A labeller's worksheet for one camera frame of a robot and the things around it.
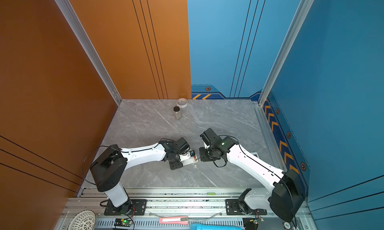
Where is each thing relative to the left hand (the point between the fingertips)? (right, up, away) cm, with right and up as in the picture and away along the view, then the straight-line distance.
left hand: (178, 159), depth 89 cm
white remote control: (+9, 0, 0) cm, 9 cm away
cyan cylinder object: (+15, -26, -19) cm, 35 cm away
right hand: (+13, +4, -10) cm, 17 cm away
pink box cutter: (0, -23, -19) cm, 30 cm away
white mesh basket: (-42, -23, -19) cm, 51 cm away
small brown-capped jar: (-3, +29, +14) cm, 32 cm away
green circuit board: (-24, -25, -18) cm, 39 cm away
